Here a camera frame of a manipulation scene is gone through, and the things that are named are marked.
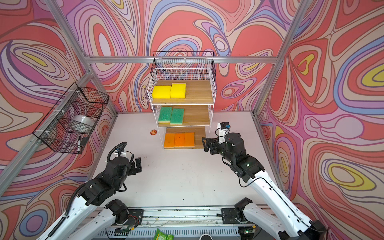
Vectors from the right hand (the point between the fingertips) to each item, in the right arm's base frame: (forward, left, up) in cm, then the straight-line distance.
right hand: (211, 142), depth 73 cm
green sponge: (+18, +24, +2) cm, 30 cm away
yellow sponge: (+16, +18, +2) cm, 24 cm away
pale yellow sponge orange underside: (+18, +11, -23) cm, 32 cm away
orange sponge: (+17, +25, -22) cm, 38 cm away
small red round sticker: (+26, +38, -24) cm, 52 cm away
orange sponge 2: (+17, +18, -22) cm, 33 cm away
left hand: (-4, +39, -6) cm, 40 cm away
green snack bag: (-36, +25, -23) cm, 49 cm away
